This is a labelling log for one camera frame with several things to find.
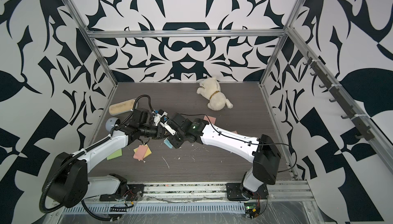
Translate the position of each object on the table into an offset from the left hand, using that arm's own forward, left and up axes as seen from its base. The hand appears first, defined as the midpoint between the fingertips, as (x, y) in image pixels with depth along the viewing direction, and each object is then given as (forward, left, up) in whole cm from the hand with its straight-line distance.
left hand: (173, 131), depth 80 cm
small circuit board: (-34, -36, -15) cm, 51 cm away
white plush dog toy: (+33, -23, -5) cm, 41 cm away
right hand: (-3, +1, +2) cm, 4 cm away
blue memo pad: (-6, +3, 0) cm, 6 cm away
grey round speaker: (+9, +37, -5) cm, 39 cm away
